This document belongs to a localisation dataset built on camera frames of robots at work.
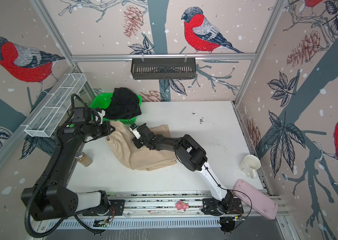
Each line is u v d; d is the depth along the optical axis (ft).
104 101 3.84
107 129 2.25
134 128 2.81
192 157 1.88
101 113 2.43
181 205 2.35
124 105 3.63
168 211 2.40
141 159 2.93
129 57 3.10
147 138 2.56
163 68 3.43
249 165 2.69
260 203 2.41
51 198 1.27
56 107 2.55
